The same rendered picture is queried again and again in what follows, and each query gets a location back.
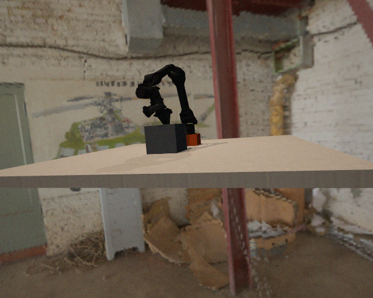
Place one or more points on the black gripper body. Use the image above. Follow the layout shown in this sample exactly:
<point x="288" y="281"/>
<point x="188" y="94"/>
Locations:
<point x="158" y="105"/>

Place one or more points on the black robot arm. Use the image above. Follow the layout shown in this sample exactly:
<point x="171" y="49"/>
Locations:
<point x="145" y="91"/>

